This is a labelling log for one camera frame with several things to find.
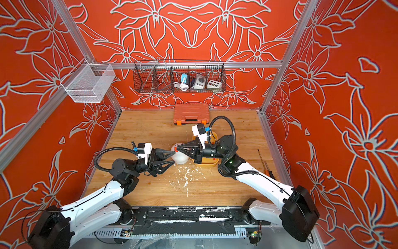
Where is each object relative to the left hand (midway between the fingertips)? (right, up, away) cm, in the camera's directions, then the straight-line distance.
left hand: (173, 158), depth 60 cm
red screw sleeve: (+1, +4, -1) cm, 4 cm away
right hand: (+1, +3, -2) cm, 3 cm away
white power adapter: (+11, +39, +31) cm, 51 cm away
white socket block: (+19, +39, +35) cm, 56 cm away
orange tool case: (+2, +21, +50) cm, 54 cm away
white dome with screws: (-1, -5, +25) cm, 25 cm away
